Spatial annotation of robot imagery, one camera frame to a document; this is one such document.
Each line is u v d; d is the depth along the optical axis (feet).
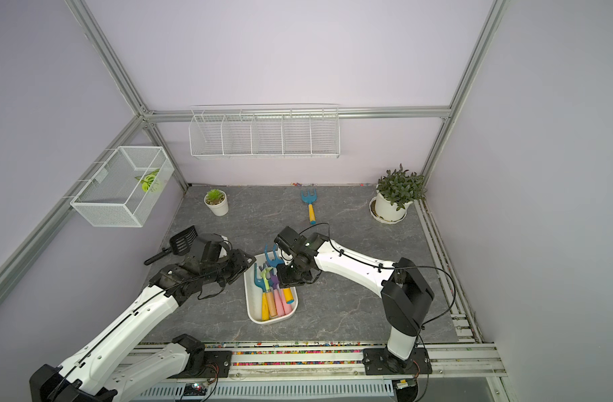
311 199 3.76
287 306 2.68
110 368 1.38
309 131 3.43
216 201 3.45
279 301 2.72
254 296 2.85
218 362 2.42
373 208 3.66
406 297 1.46
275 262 2.77
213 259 2.00
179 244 3.34
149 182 2.67
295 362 2.48
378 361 2.43
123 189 2.69
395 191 3.03
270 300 2.72
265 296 2.77
